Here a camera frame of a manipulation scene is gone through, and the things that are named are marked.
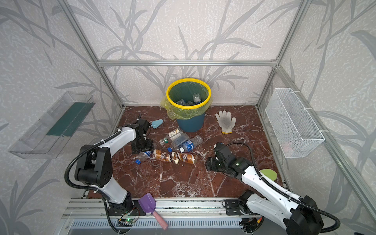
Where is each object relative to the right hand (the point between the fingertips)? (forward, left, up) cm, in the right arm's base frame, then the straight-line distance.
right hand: (209, 159), depth 81 cm
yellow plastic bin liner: (+24, +20, +13) cm, 34 cm away
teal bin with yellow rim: (+38, +14, +9) cm, 42 cm away
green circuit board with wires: (-27, +41, -9) cm, 50 cm away
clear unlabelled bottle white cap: (+41, +7, +10) cm, 42 cm away
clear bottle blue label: (+6, +40, -8) cm, 42 cm away
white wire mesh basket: (+3, -36, +25) cm, 44 cm away
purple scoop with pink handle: (-19, +32, -8) cm, 38 cm away
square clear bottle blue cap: (+14, +20, -5) cm, 24 cm away
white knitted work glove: (+33, -15, -9) cm, 37 cm away
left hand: (+11, +37, -4) cm, 38 cm away
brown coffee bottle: (+5, +29, -4) cm, 29 cm away
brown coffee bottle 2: (+3, +12, -5) cm, 13 cm away
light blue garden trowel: (+33, +37, -9) cm, 50 cm away
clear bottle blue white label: (+11, +12, -5) cm, 17 cm away
